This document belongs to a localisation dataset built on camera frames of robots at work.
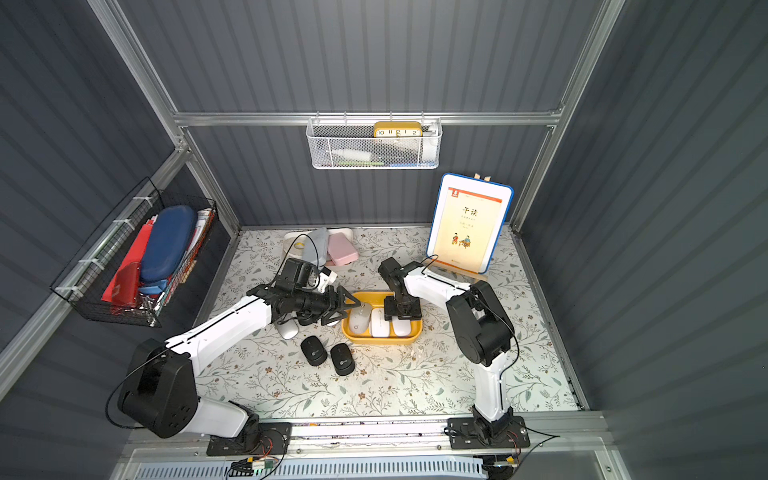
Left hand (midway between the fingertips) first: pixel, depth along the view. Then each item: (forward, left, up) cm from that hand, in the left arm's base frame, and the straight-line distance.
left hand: (356, 312), depth 80 cm
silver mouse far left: (+3, +23, -16) cm, 28 cm away
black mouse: (-5, +13, -13) cm, 20 cm away
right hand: (+6, -13, -13) cm, 20 cm away
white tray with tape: (+38, +28, -13) cm, 49 cm away
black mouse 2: (-8, +4, -13) cm, 16 cm away
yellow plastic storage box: (+10, -5, -11) cm, 16 cm away
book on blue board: (+26, -33, +10) cm, 43 cm away
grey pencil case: (+30, +17, -7) cm, 35 cm away
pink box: (+29, +8, -8) cm, 32 cm away
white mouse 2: (+2, -13, -13) cm, 18 cm away
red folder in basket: (-3, +49, +17) cm, 52 cm away
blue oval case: (+12, +46, +17) cm, 50 cm away
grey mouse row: (+4, 0, -11) cm, 12 cm away
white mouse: (+2, -6, -13) cm, 15 cm away
